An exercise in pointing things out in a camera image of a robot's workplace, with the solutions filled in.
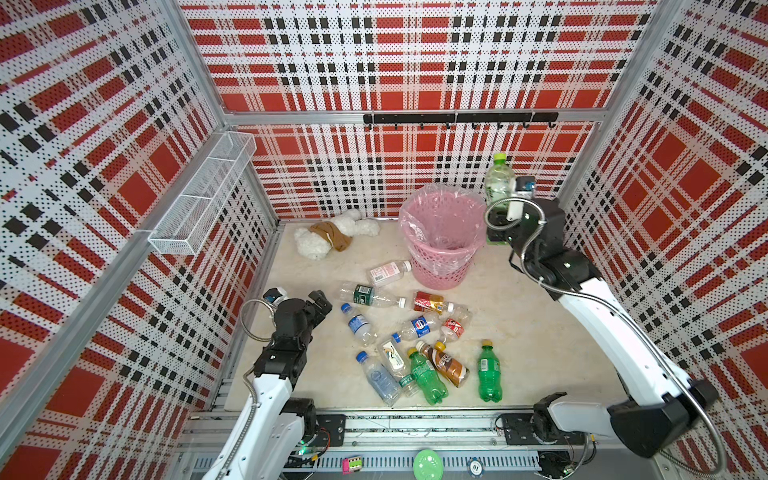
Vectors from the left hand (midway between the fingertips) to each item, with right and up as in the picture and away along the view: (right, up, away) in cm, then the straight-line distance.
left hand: (318, 301), depth 83 cm
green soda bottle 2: (+47, -23, -4) cm, 53 cm away
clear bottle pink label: (+19, +7, +18) cm, 27 cm away
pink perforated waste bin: (+33, +4, +13) cm, 36 cm away
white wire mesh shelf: (-44, +23, +8) cm, 50 cm away
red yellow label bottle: (+31, -1, +8) cm, 32 cm away
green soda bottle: (+30, -19, -5) cm, 36 cm away
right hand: (+47, +26, -11) cm, 54 cm away
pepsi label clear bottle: (+30, -8, +4) cm, 31 cm away
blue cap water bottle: (+18, -20, -5) cm, 27 cm away
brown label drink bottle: (+38, -18, -4) cm, 42 cm away
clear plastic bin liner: (+39, +23, +20) cm, 49 cm away
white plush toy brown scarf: (-7, +17, +22) cm, 28 cm away
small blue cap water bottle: (+11, -8, +4) cm, 14 cm away
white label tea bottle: (+22, -15, -3) cm, 27 cm away
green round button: (+30, -34, -17) cm, 48 cm away
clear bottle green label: (+13, 0, +10) cm, 17 cm away
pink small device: (+11, -35, -15) cm, 40 cm away
